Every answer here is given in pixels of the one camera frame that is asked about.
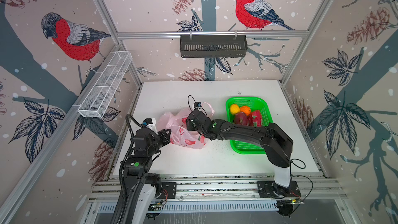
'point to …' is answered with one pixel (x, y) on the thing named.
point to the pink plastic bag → (176, 122)
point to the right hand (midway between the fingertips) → (186, 122)
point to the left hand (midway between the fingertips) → (170, 130)
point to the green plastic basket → (262, 104)
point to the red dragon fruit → (255, 116)
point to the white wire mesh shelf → (109, 76)
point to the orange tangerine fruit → (245, 109)
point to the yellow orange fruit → (235, 109)
